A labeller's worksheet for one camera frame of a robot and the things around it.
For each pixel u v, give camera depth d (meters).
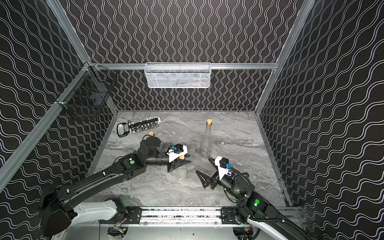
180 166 0.63
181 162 0.62
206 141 0.82
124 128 1.08
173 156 0.58
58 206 0.40
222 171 0.58
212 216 0.76
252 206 0.54
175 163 0.60
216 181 0.59
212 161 0.70
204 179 0.60
